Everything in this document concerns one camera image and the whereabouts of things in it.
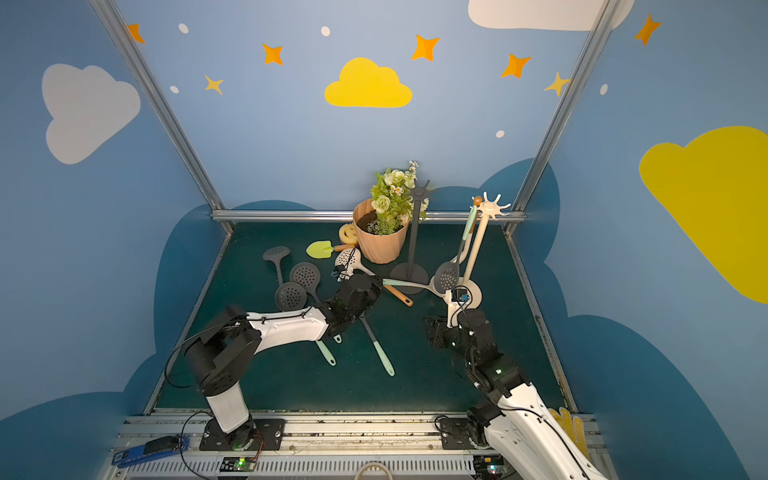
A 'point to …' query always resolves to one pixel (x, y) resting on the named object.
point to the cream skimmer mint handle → (433, 286)
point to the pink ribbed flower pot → (375, 247)
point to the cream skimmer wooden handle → (407, 300)
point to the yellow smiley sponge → (348, 233)
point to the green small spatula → (323, 249)
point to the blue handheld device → (151, 449)
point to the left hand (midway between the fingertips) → (393, 276)
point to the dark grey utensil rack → (415, 269)
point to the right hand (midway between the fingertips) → (436, 314)
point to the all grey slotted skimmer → (276, 253)
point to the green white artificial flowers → (392, 198)
